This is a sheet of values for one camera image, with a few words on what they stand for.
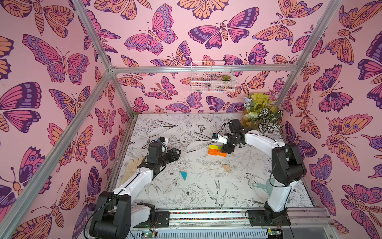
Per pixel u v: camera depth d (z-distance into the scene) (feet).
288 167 1.64
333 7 2.26
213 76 3.12
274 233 2.35
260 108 3.11
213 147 3.27
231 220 2.45
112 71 3.03
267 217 2.16
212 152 3.17
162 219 2.41
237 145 2.68
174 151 2.60
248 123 3.28
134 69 3.07
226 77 3.02
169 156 2.55
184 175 2.98
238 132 2.39
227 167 2.99
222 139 2.74
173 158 2.50
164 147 2.35
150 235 2.33
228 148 2.79
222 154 3.11
